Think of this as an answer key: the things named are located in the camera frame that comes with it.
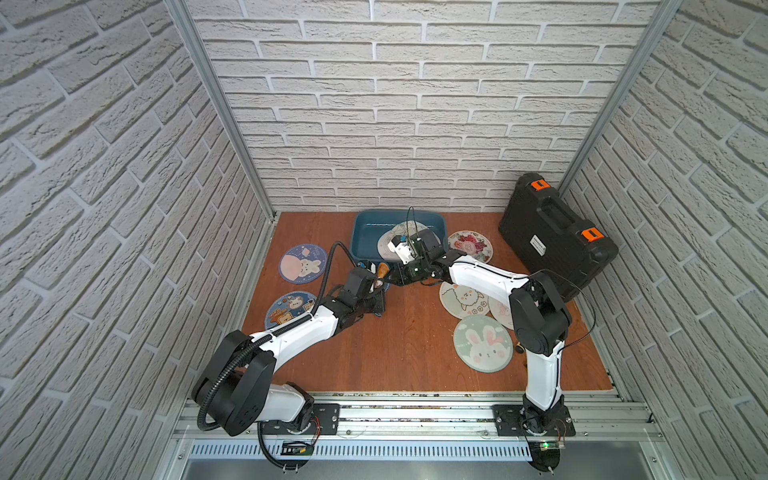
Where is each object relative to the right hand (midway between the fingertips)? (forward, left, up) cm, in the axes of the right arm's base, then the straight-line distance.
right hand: (390, 277), depth 89 cm
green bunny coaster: (-19, -27, -10) cm, 34 cm away
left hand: (-5, +1, -1) cm, 5 cm away
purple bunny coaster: (+14, +31, -9) cm, 35 cm away
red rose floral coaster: (+20, -32, -10) cm, 39 cm away
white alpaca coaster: (-4, -23, -10) cm, 26 cm away
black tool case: (+9, -47, +9) cm, 49 cm away
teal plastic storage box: (+30, +7, -8) cm, 32 cm away
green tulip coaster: (+25, -9, -6) cm, 27 cm away
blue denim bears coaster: (-1, +2, +1) cm, 3 cm away
